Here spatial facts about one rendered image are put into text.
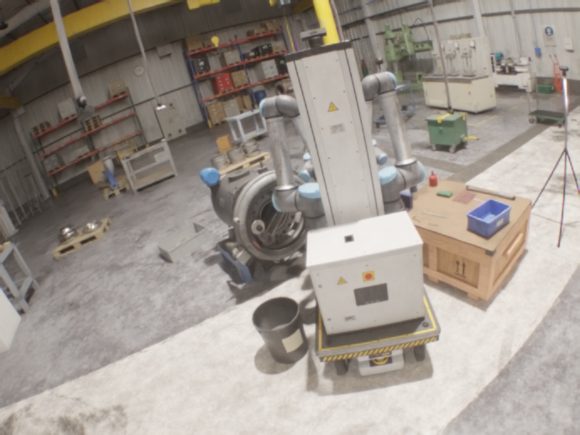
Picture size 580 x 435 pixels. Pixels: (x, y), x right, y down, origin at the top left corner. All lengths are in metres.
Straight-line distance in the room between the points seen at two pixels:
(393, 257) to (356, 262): 0.18
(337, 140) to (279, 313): 1.22
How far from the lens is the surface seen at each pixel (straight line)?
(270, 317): 2.25
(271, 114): 1.99
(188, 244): 4.04
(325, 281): 1.58
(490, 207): 2.50
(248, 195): 2.44
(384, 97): 2.00
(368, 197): 1.84
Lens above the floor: 1.69
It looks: 25 degrees down
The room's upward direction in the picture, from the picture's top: 16 degrees counter-clockwise
